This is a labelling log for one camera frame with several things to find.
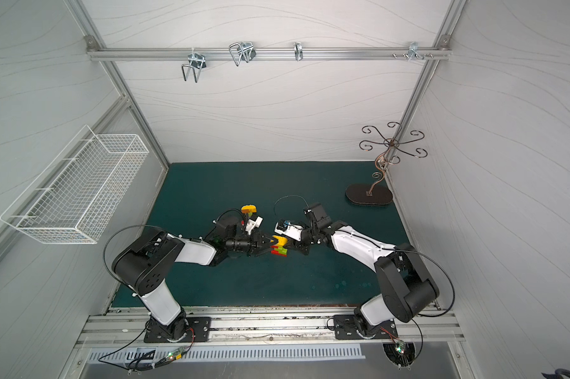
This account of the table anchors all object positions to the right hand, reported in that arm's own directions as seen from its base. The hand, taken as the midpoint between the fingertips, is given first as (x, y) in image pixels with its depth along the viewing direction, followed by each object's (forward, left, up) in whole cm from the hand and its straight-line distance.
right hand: (288, 238), depth 87 cm
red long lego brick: (-4, +5, -4) cm, 7 cm away
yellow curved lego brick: (+16, +17, -5) cm, 24 cm away
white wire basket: (-4, +62, +25) cm, 67 cm away
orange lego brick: (+15, +20, -5) cm, 25 cm away
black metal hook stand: (+27, -33, -7) cm, 44 cm away
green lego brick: (-4, +2, -2) cm, 5 cm away
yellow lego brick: (-2, +2, +2) cm, 3 cm away
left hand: (-5, +4, +2) cm, 6 cm away
